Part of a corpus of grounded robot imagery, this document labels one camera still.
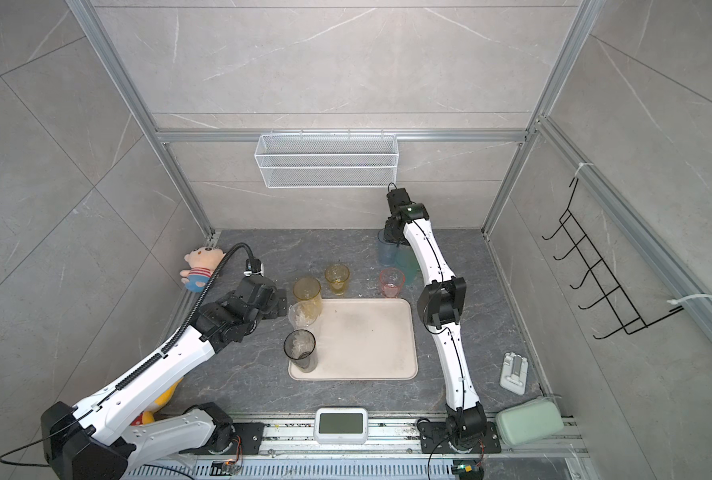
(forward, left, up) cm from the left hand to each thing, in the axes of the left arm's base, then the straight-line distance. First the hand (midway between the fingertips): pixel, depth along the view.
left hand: (267, 289), depth 78 cm
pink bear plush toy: (+21, +29, -14) cm, 39 cm away
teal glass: (+23, -43, -18) cm, 52 cm away
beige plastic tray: (-6, -26, -21) cm, 34 cm away
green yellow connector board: (-40, -49, -20) cm, 67 cm away
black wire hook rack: (-13, -81, +11) cm, 83 cm away
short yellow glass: (+14, -18, -13) cm, 26 cm away
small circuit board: (-37, +9, -21) cm, 43 cm away
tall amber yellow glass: (+5, -10, -8) cm, 13 cm away
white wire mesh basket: (+45, -15, +10) cm, 49 cm away
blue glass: (+24, -36, -14) cm, 45 cm away
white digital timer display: (-30, -19, -16) cm, 39 cm away
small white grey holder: (-19, -68, -18) cm, 73 cm away
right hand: (+26, -38, -7) cm, 47 cm away
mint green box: (-31, -67, -18) cm, 76 cm away
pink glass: (+13, -37, -16) cm, 42 cm away
